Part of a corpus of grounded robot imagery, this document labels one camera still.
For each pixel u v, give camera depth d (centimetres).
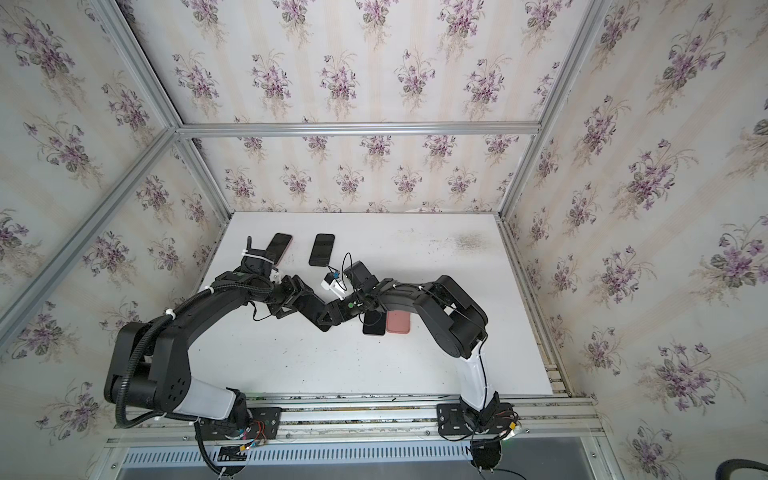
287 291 78
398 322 91
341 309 80
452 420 73
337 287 83
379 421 75
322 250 108
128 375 38
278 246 111
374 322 85
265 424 73
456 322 51
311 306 89
